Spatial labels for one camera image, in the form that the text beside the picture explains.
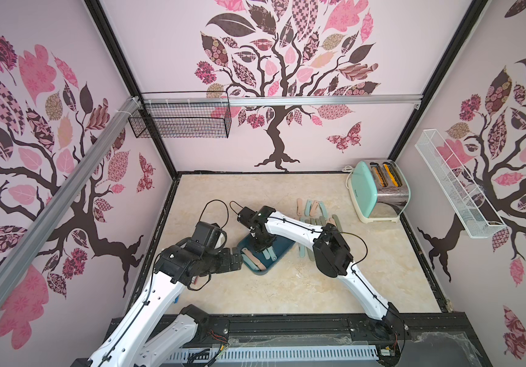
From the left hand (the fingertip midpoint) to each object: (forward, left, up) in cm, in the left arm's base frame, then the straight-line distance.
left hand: (228, 268), depth 71 cm
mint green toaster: (+31, -58, +2) cm, 66 cm away
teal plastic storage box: (+13, -18, -12) cm, 26 cm away
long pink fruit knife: (+9, -7, -14) cm, 18 cm away
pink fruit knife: (+35, -35, -16) cm, 52 cm away
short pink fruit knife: (+37, -28, -16) cm, 49 cm away
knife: (+27, -42, -15) cm, 52 cm away
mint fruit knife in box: (+12, -15, -15) cm, 24 cm away
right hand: (+14, -11, -15) cm, 24 cm away
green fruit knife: (+35, -40, -17) cm, 55 cm away
